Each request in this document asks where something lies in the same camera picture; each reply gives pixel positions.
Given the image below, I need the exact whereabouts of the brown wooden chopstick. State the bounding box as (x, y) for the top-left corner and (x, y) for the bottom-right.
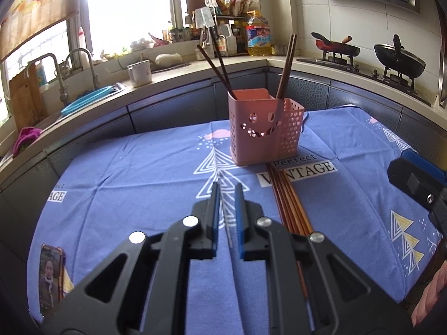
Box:
(208, 28), (234, 93)
(275, 34), (294, 99)
(279, 34), (298, 100)
(196, 44), (238, 100)

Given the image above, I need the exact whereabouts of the bunch of brown chopsticks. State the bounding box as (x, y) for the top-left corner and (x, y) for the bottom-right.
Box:
(267, 162), (315, 302)

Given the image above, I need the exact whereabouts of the blue plastic basin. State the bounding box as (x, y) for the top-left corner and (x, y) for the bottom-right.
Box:
(61, 84), (114, 116)

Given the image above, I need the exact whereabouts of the white plastic jug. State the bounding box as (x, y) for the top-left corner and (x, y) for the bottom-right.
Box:
(215, 21), (238, 56)

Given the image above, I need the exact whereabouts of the gas stove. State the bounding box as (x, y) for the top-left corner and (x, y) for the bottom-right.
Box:
(297, 54), (434, 107)

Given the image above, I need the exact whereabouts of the blue printed tablecloth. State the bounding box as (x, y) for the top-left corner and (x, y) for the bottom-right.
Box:
(26, 106), (444, 335)

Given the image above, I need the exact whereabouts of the black wok with lid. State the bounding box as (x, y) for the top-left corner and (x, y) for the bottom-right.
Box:
(374, 34), (427, 79)

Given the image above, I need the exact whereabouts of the wooden cutting board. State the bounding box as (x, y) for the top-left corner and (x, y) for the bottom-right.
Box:
(9, 63), (46, 130)

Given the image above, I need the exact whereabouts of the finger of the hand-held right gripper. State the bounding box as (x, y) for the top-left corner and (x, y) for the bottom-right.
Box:
(401, 149), (447, 176)
(387, 157), (447, 213)

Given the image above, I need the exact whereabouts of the steel sink faucet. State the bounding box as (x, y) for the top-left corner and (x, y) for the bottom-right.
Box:
(65, 48), (102, 91)
(26, 53), (70, 105)

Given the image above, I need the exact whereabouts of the kitchen window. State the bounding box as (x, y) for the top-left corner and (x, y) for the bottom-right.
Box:
(0, 0), (196, 126)

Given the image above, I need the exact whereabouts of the smartphone in clear case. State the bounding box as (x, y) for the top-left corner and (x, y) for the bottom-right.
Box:
(38, 243), (67, 318)

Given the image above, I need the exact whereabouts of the cooking oil bottle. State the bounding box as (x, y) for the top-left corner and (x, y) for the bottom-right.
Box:
(245, 10), (273, 56)

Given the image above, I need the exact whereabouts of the row of spice jars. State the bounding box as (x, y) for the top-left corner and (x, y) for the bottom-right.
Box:
(167, 25), (197, 42)

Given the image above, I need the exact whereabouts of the hanging steel cleaver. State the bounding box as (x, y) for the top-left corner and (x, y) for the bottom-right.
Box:
(194, 7), (215, 29)

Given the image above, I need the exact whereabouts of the dish soap bottle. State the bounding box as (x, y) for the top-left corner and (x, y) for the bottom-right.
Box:
(35, 59), (48, 87)

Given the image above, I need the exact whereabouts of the bowl of eggs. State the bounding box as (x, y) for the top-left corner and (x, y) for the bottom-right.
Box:
(130, 38), (155, 51)

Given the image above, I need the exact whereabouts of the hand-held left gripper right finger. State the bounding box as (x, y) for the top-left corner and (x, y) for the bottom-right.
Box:
(234, 182), (416, 335)

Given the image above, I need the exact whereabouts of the red frying pan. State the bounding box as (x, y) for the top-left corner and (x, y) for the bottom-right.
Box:
(311, 32), (361, 56)

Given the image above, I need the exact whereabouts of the magenta cloth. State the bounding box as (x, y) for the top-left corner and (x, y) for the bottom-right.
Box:
(12, 126), (43, 157)

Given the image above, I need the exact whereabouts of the pink plastic chopstick holder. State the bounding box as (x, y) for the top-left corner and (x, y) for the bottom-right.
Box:
(228, 90), (305, 166)

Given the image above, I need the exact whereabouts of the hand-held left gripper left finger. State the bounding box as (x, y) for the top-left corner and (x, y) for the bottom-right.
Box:
(42, 181), (222, 335)

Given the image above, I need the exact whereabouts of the row of food packets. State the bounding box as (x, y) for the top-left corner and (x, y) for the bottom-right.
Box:
(216, 0), (261, 16)

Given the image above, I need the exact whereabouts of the black metal shelf rack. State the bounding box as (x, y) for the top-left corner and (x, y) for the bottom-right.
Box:
(213, 12), (252, 56)

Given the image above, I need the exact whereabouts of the person's right hand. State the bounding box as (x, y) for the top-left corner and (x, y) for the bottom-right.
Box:
(411, 271), (447, 329)

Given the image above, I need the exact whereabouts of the white bottle red cap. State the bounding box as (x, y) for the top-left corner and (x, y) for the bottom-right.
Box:
(77, 26), (92, 70)

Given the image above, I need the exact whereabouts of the white mug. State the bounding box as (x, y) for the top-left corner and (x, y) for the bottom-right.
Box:
(127, 59), (153, 88)

